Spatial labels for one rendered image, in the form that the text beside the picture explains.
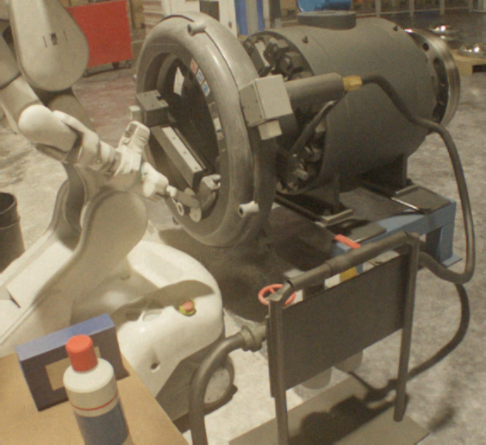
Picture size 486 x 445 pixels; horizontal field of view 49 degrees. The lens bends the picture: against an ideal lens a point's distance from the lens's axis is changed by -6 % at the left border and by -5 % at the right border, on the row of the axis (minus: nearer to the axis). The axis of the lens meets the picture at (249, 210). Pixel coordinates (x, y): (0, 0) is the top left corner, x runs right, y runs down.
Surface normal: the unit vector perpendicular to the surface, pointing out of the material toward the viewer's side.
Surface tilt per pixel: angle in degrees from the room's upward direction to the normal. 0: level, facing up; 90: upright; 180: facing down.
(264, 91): 68
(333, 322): 90
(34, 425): 0
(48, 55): 91
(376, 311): 90
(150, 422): 0
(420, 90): 78
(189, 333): 90
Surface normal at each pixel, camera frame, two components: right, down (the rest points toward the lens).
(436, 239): -0.84, 0.28
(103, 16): 0.59, 0.29
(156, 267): -0.73, -0.04
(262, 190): 0.53, 0.50
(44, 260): -0.36, -0.72
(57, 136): 0.76, 0.33
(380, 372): -0.07, -0.91
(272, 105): 0.47, -0.06
